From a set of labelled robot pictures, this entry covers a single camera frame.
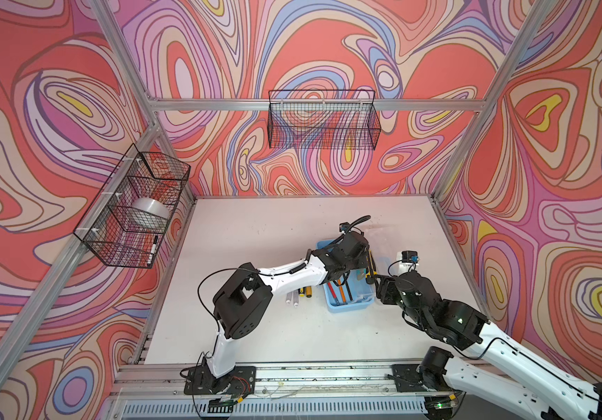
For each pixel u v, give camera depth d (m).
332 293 0.91
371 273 0.86
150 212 0.72
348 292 0.91
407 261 0.63
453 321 0.51
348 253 0.66
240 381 0.72
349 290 0.91
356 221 0.66
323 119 0.96
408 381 0.73
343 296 0.90
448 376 0.61
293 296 0.89
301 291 0.88
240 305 0.48
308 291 0.89
